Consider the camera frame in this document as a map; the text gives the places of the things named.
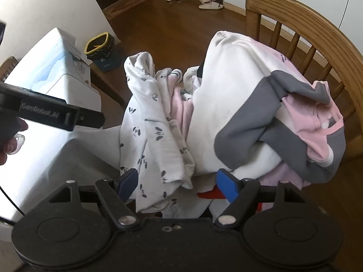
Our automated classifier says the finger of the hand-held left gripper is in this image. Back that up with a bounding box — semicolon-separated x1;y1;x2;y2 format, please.
65;103;105;131

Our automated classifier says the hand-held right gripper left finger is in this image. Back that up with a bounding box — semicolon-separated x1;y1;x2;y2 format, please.
48;168;140;228

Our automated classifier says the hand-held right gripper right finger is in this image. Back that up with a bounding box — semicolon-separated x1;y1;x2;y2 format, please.
213;168;307;228

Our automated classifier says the white dog-print sweatshirt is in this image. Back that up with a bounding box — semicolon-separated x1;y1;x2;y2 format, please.
119;51;197;214

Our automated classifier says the person's left hand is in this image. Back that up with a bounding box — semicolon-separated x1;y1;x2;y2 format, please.
0;118;29;166

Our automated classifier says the red cloth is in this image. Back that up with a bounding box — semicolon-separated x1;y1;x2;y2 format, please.
197;186;264;213

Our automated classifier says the lilac garment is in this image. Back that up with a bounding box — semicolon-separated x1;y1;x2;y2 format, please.
255;159;308;191

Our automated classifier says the black yellow-rimmed bag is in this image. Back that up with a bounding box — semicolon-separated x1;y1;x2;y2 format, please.
84;32;123;72

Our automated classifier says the pink garment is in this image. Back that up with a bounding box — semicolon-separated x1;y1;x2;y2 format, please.
169;86;196;139

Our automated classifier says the white grey pink sweatshirt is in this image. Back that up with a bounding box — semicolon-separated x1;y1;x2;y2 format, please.
184;31;347;185

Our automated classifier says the white black striped sock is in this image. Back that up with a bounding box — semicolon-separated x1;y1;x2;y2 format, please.
167;68;185;85

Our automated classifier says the white cabinet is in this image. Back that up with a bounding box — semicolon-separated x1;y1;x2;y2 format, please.
222;0;362;49

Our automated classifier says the black cable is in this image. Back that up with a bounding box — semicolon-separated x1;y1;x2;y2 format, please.
0;185;27;222

